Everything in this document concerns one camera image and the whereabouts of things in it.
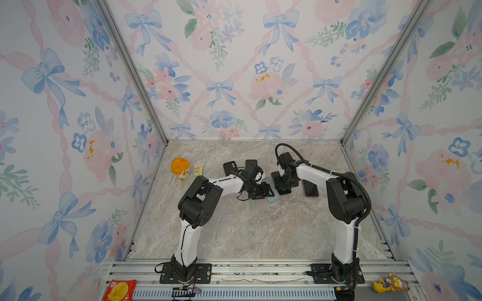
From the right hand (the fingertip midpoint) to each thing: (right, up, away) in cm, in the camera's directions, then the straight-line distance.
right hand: (281, 184), depth 101 cm
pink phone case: (+14, -6, -5) cm, 16 cm away
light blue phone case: (-3, -6, -5) cm, 8 cm away
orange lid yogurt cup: (-52, +9, -5) cm, 53 cm away
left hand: (-6, -4, -8) cm, 11 cm away
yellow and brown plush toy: (+35, -33, -30) cm, 57 cm away
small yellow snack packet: (-46, +7, +3) cm, 46 cm away
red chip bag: (-66, -35, -31) cm, 81 cm away
